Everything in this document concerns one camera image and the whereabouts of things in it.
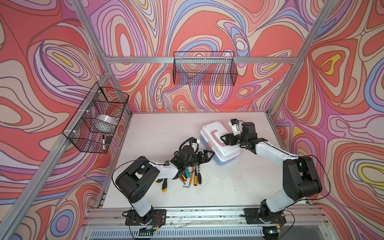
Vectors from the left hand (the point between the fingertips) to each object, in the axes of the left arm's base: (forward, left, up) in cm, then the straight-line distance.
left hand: (213, 154), depth 84 cm
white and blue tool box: (+12, +1, +2) cm, 12 cm away
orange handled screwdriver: (-11, +10, -9) cm, 18 cm away
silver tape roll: (+9, +54, +21) cm, 59 cm away
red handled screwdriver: (-11, +18, -10) cm, 23 cm away
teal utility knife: (-6, +15, -10) cm, 19 cm away
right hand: (+11, -10, -2) cm, 15 cm away
